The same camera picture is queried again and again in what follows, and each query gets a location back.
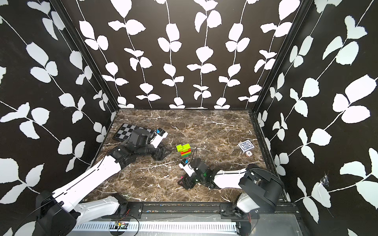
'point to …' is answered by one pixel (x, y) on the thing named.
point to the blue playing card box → (246, 145)
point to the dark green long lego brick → (185, 156)
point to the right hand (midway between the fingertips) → (181, 178)
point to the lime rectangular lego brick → (185, 154)
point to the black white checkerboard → (126, 131)
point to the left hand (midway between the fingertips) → (168, 146)
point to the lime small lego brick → (179, 148)
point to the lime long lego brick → (186, 147)
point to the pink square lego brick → (181, 177)
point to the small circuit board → (118, 225)
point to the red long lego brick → (182, 152)
